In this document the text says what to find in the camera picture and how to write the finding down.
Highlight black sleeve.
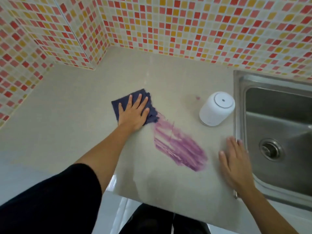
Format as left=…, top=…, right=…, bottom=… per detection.
left=0, top=163, right=103, bottom=234

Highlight white plastic cup housing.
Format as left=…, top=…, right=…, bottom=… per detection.
left=199, top=91, right=236, bottom=127

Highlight dark blue cloth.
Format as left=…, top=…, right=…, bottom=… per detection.
left=111, top=88, right=160, bottom=126

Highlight person's black trousers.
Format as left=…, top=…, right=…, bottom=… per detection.
left=119, top=203, right=211, bottom=234

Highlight stainless steel double sink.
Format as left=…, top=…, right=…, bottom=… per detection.
left=233, top=70, right=312, bottom=212

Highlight metal sink drain strainer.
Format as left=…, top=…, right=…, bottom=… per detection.
left=259, top=138, right=285, bottom=162

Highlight person's left hand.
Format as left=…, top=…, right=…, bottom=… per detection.
left=118, top=94, right=150, bottom=131

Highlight purple stain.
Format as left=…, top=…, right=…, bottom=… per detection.
left=153, top=112, right=208, bottom=172

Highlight person's right hand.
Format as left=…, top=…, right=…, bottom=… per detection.
left=218, top=136, right=256, bottom=193

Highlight person's right forearm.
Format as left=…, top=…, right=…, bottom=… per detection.
left=235, top=186, right=299, bottom=234

